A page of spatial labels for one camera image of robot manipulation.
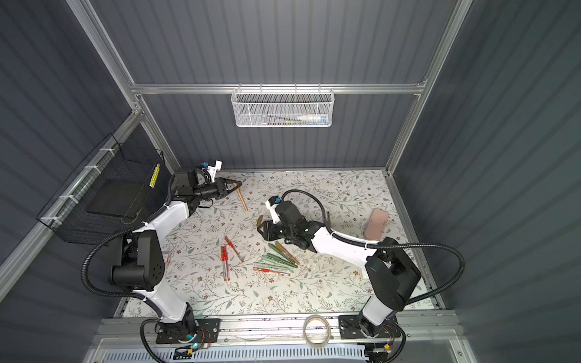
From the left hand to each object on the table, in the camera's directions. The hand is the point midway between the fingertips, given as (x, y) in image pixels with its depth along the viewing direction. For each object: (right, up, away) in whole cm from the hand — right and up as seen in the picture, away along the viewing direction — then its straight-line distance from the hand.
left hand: (245, 185), depth 84 cm
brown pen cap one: (+3, -15, +17) cm, 23 cm away
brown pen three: (+12, -25, +9) cm, 29 cm away
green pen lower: (+11, -32, +3) cm, 34 cm away
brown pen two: (-2, -3, +1) cm, 4 cm away
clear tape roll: (+28, -51, -13) cm, 60 cm away
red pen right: (-9, -29, +6) cm, 31 cm away
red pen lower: (+9, -33, +2) cm, 35 cm away
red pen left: (-10, -30, +5) cm, 32 cm away
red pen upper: (-7, -26, +9) cm, 28 cm away
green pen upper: (+13, -27, +7) cm, 31 cm away
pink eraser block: (+54, -17, +13) cm, 58 cm away
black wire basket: (-42, -1, -9) cm, 42 cm away
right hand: (+7, -15, -4) cm, 17 cm away
